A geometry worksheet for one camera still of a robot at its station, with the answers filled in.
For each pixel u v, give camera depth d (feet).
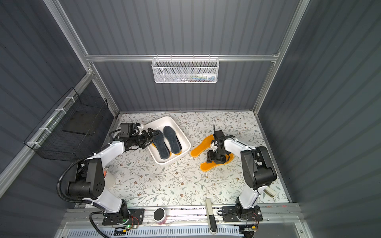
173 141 3.25
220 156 2.64
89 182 1.50
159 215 2.28
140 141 2.59
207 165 2.98
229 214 2.41
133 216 2.38
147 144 2.92
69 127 2.43
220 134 2.59
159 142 3.25
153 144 3.22
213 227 2.19
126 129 2.38
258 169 1.58
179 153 3.09
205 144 3.32
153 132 2.79
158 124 3.54
